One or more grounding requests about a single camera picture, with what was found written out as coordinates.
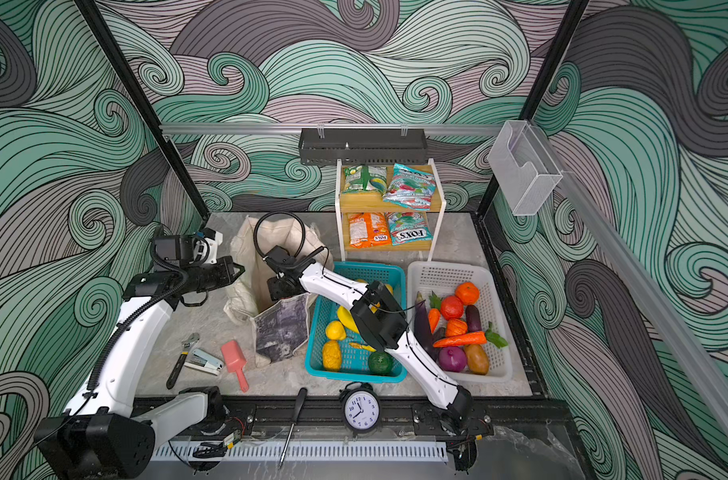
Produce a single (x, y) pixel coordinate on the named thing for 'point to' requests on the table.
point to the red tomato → (451, 307)
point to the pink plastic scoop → (235, 361)
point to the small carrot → (434, 311)
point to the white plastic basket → (442, 278)
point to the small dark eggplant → (473, 318)
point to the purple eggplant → (422, 325)
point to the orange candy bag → (368, 229)
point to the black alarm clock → (361, 407)
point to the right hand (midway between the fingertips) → (280, 289)
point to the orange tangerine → (467, 292)
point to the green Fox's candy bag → (409, 227)
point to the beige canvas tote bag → (279, 327)
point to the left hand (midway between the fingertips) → (244, 266)
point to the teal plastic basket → (361, 361)
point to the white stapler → (205, 362)
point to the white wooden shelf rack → (388, 207)
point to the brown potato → (477, 359)
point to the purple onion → (452, 358)
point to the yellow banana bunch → (347, 319)
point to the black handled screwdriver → (300, 402)
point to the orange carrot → (484, 337)
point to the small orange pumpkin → (456, 327)
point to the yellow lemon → (335, 330)
